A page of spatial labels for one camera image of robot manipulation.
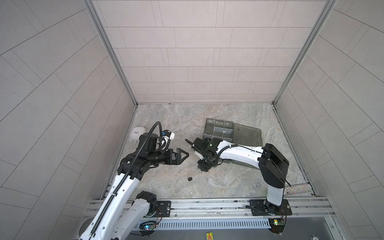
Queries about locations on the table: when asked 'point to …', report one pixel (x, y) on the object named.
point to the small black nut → (190, 179)
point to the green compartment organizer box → (238, 134)
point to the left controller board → (147, 228)
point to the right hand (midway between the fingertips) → (203, 169)
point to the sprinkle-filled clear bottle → (297, 188)
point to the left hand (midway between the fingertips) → (185, 154)
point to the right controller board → (277, 225)
